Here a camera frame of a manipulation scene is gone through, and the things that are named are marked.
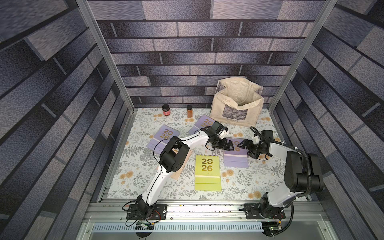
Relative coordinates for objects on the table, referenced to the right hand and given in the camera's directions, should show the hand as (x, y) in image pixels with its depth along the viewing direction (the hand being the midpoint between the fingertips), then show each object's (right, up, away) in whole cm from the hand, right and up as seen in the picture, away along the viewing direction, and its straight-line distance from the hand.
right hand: (241, 148), depth 95 cm
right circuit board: (+6, -34, -25) cm, 43 cm away
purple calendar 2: (-4, -6, -3) cm, 8 cm away
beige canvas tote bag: (+3, +33, +19) cm, 38 cm away
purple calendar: (-23, +18, +15) cm, 33 cm away
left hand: (-8, +1, -2) cm, 8 cm away
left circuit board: (-55, -34, -24) cm, 69 cm away
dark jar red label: (-52, +26, +17) cm, 61 cm away
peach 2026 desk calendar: (-41, -14, -9) cm, 45 cm away
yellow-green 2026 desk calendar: (-23, -15, -10) cm, 29 cm away
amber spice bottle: (-34, +25, +15) cm, 45 cm away
